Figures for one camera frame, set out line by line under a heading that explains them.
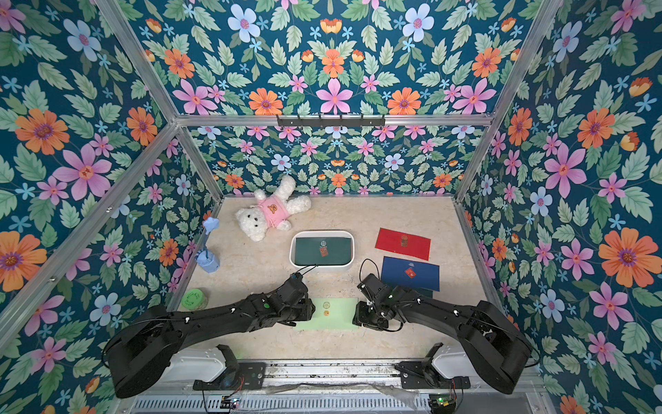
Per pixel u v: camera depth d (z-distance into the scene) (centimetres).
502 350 43
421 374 65
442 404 71
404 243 104
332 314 87
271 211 104
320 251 96
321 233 99
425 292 90
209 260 91
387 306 62
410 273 96
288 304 67
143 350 42
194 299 84
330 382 73
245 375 73
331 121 93
